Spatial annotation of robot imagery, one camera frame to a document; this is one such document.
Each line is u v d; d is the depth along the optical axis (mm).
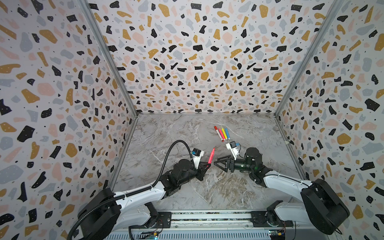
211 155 999
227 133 1094
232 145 743
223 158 808
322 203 431
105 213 405
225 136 1069
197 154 684
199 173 688
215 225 731
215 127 1132
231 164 702
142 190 506
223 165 729
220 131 1099
